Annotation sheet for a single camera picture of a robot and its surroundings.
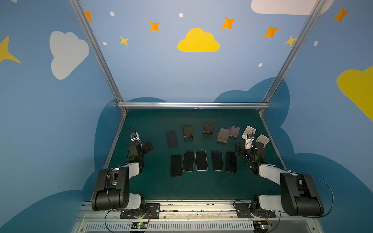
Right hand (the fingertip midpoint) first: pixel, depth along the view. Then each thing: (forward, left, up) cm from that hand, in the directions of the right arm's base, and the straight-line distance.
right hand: (246, 142), depth 93 cm
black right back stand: (+12, +24, -2) cm, 27 cm away
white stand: (+4, -12, -1) cm, 13 cm away
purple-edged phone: (-12, +37, -6) cm, 39 cm away
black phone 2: (-15, +45, -8) cm, 48 cm away
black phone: (+5, +50, -7) cm, 51 cm away
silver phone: (-13, +29, -7) cm, 32 cm away
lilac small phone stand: (+11, +5, -3) cm, 13 cm away
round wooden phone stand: (+8, +13, -4) cm, 16 cm away
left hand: (-3, +66, +2) cm, 66 cm away
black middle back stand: (+8, +39, -4) cm, 40 cm away
